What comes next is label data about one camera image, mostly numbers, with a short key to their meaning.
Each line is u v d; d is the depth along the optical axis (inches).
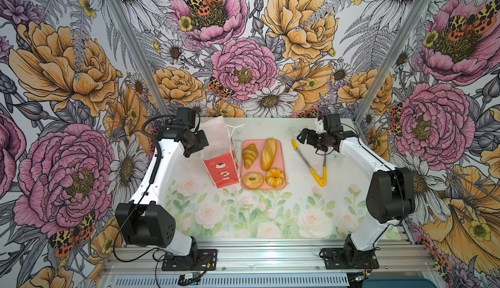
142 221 16.3
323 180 36.9
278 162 40.5
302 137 34.2
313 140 32.7
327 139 28.0
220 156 29.2
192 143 26.1
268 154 40.0
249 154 40.1
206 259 28.9
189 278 28.3
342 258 28.8
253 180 36.3
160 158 19.0
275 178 36.3
